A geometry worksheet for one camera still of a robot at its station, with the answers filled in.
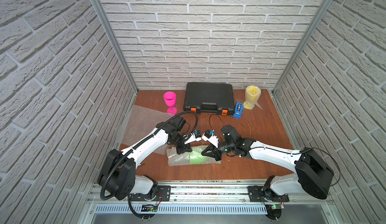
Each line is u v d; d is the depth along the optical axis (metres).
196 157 0.78
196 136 0.71
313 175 0.42
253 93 0.98
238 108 1.03
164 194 0.73
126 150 0.44
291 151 0.48
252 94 0.98
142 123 1.01
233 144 0.64
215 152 0.67
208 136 0.69
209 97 1.10
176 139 0.63
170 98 0.95
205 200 0.73
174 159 0.76
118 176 0.41
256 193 0.74
